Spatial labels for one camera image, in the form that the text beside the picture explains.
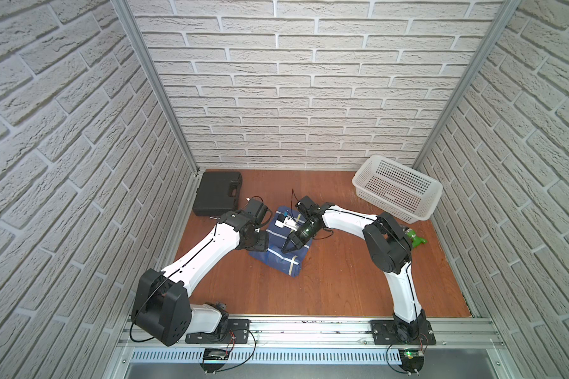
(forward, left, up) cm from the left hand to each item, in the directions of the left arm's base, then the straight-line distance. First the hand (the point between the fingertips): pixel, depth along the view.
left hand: (260, 240), depth 83 cm
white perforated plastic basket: (+33, -64, -8) cm, 72 cm away
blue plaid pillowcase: (-6, -10, -4) cm, 13 cm away
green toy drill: (+4, -63, -8) cm, 63 cm away
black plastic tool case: (+27, +22, -6) cm, 35 cm away
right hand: (0, -10, -6) cm, 12 cm away
